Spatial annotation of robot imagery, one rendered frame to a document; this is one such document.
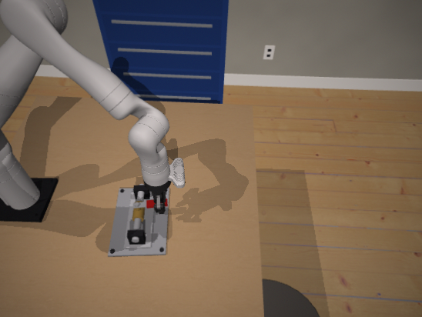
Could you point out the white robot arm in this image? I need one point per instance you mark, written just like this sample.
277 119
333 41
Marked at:
38 24

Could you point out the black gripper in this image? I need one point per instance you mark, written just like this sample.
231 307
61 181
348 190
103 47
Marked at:
159 196

